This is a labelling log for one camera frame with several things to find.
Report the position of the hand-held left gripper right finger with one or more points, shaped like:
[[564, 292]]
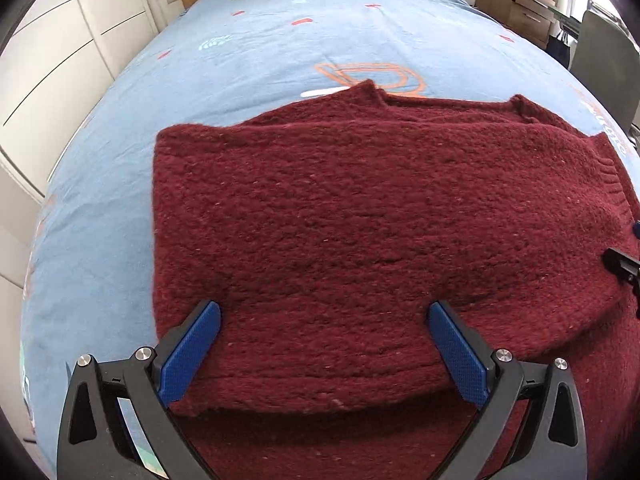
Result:
[[460, 355]]

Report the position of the white wardrobe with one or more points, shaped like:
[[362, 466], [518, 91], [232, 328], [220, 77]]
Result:
[[50, 60]]

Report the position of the wooden drawer cabinet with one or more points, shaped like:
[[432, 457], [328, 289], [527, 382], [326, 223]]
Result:
[[515, 10]]

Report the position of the dark red knitted sweater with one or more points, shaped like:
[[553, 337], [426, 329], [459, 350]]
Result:
[[350, 235]]

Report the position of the blue printed bed sheet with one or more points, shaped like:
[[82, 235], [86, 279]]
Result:
[[250, 50]]

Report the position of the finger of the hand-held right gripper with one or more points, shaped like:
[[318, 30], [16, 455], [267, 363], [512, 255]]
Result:
[[637, 229], [622, 262]]

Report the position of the grey chair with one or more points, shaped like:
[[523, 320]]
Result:
[[600, 55]]

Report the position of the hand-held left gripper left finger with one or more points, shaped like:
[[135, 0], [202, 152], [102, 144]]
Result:
[[190, 355]]

